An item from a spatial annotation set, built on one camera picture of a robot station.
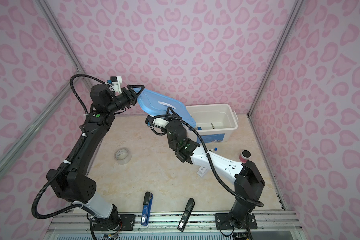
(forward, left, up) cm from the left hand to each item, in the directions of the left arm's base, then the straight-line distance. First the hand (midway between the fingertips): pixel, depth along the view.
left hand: (143, 86), depth 69 cm
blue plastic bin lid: (-1, -4, -10) cm, 11 cm away
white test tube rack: (-23, -27, -42) cm, 55 cm away
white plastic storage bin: (+16, -40, -44) cm, 62 cm away
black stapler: (-42, -20, -41) cm, 62 cm away
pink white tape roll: (-14, -55, -40) cm, 69 cm away
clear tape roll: (-10, +22, -46) cm, 52 cm away
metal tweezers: (+13, -40, -46) cm, 62 cm away
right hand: (-6, -12, -7) cm, 15 cm away
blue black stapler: (-37, +1, -41) cm, 56 cm away
